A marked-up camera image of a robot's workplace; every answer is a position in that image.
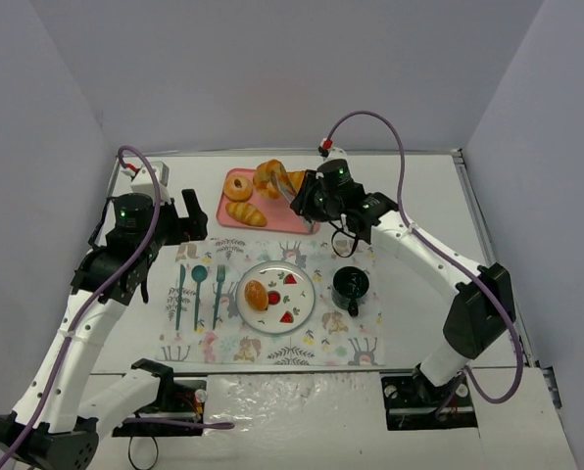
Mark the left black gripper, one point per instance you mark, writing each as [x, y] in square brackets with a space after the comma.
[183, 225]

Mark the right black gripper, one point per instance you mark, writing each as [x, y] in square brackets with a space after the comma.
[303, 194]

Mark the metal tongs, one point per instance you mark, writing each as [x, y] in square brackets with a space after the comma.
[285, 187]

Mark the large curled croissant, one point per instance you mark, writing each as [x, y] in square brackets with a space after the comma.
[268, 177]

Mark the sesame bun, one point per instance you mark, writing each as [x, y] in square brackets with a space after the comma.
[256, 295]

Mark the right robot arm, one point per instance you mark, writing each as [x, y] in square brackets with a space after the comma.
[480, 298]

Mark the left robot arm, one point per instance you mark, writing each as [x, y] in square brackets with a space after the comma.
[50, 427]

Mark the striped croissant at tray back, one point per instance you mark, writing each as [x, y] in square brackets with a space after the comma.
[296, 178]

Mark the striped croissant at tray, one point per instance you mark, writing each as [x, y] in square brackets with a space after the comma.
[246, 213]
[296, 178]

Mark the striped croissant at tray front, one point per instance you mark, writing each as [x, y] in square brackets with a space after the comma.
[246, 213]

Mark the pink plastic tray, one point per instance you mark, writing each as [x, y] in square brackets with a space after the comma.
[280, 218]

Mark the teal knife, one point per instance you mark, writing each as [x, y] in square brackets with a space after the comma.
[179, 295]

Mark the teal spoon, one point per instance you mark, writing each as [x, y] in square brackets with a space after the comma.
[199, 275]

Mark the teal fork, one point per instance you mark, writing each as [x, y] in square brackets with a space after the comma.
[220, 278]

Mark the dark green mug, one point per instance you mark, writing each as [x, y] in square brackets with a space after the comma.
[349, 288]

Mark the white plate with blue rim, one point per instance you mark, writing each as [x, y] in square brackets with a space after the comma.
[290, 294]

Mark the patterned animal placemat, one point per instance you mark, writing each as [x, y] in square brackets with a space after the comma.
[330, 337]

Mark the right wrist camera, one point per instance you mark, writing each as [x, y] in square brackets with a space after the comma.
[328, 151]

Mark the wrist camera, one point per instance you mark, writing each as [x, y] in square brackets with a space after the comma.
[142, 181]
[328, 151]

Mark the sugared ring donut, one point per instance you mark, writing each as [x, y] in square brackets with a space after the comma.
[237, 188]

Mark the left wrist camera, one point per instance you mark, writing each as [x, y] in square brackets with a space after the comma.
[142, 181]

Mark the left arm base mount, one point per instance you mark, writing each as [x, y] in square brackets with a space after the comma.
[182, 404]

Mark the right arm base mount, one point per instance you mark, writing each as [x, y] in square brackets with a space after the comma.
[412, 404]

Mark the aluminium rail at table edge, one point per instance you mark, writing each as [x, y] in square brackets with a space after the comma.
[487, 246]

